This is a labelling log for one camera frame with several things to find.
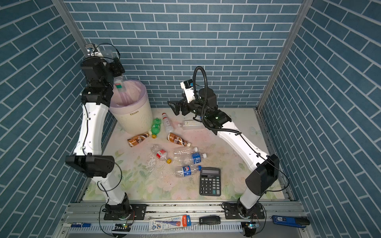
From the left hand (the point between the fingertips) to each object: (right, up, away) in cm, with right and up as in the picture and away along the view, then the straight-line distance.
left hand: (109, 58), depth 67 cm
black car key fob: (+46, -76, +2) cm, 89 cm away
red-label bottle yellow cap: (+18, -48, +22) cm, 56 cm away
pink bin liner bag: (-6, -13, +41) cm, 43 cm away
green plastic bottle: (+11, -34, +35) cm, 50 cm away
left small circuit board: (+3, -81, +5) cm, 81 cm away
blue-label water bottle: (+39, -51, +20) cm, 67 cm away
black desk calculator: (+48, -63, +15) cm, 80 cm away
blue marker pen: (-15, -78, +2) cm, 79 cm away
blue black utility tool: (+92, -79, +6) cm, 121 cm away
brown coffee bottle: (+1, -41, +29) cm, 50 cm away
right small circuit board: (+67, -80, +4) cm, 104 cm away
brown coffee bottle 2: (+27, -41, +29) cm, 57 cm away
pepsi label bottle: (+33, -57, +15) cm, 68 cm away
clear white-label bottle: (+37, -31, +38) cm, 62 cm away
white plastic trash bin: (+2, -30, +27) cm, 40 cm away
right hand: (+29, -18, +1) cm, 34 cm away
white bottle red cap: (+20, -33, +37) cm, 53 cm away
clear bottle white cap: (+32, -49, +28) cm, 65 cm away
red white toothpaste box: (+27, -77, +2) cm, 82 cm away
